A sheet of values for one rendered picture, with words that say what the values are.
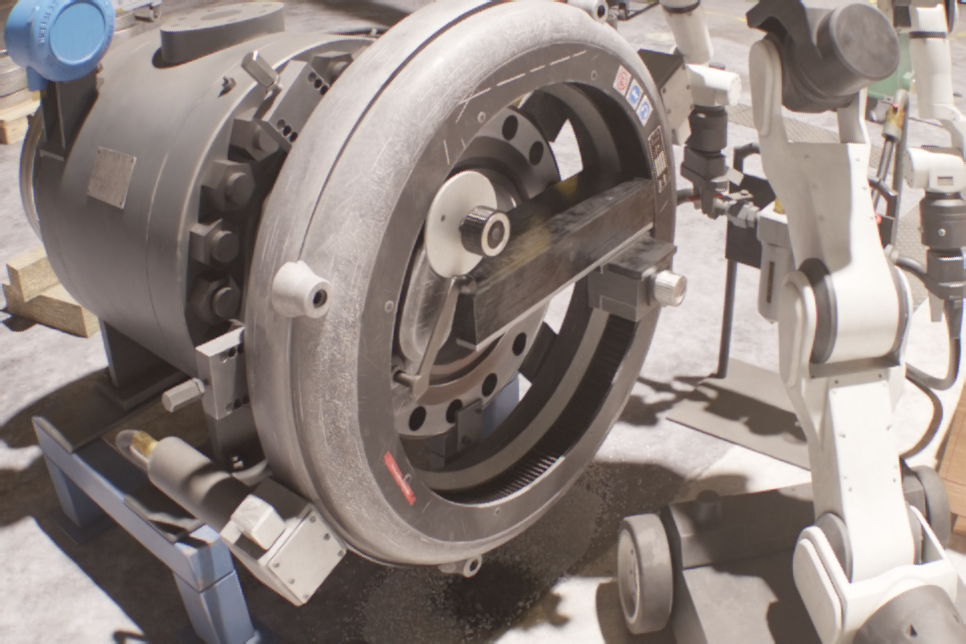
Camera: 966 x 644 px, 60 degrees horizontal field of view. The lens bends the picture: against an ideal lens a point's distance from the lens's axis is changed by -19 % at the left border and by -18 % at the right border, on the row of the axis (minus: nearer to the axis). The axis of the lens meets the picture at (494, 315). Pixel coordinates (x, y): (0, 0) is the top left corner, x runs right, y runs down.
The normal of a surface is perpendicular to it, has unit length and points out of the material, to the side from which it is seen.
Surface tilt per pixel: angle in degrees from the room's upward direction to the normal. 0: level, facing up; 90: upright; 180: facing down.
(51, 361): 0
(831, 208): 47
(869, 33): 63
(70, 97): 90
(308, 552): 90
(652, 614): 86
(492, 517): 90
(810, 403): 73
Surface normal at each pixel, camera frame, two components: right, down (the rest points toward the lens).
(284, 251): -0.54, -0.07
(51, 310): -0.40, 0.44
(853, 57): 0.09, 0.01
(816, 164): 0.07, -0.26
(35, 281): 0.80, 0.27
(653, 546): -0.02, -0.69
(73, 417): -0.02, -0.88
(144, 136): -0.47, -0.30
